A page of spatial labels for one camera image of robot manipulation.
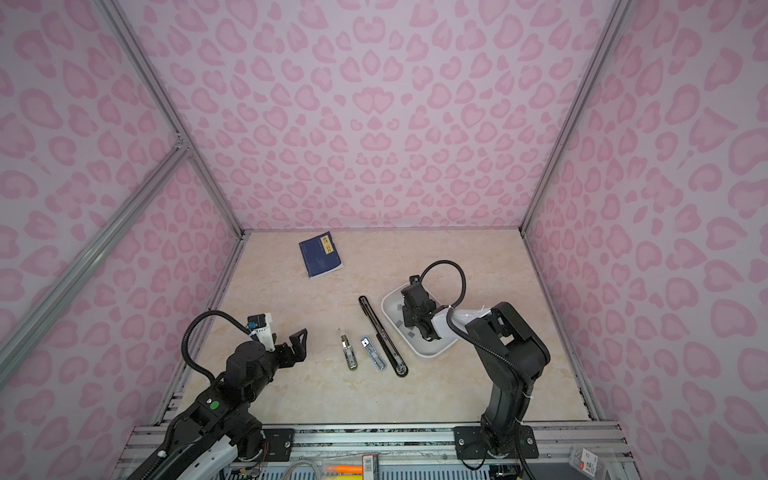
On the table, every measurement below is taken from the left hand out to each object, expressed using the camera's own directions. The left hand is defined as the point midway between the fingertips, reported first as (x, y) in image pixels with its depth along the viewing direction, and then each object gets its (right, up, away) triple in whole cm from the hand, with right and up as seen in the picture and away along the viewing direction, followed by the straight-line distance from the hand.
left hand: (293, 329), depth 79 cm
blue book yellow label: (-1, +20, +34) cm, 40 cm away
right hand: (+33, +3, +18) cm, 38 cm away
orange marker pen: (+16, -30, -10) cm, 35 cm away
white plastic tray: (+31, -5, +12) cm, 34 cm away
